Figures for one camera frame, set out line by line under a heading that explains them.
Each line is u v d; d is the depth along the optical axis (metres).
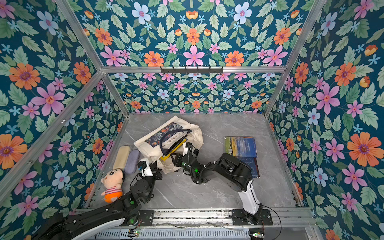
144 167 0.65
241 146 0.96
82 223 0.48
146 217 0.74
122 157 0.93
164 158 0.93
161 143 0.83
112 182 0.78
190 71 0.91
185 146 0.82
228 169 0.55
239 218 0.72
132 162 0.91
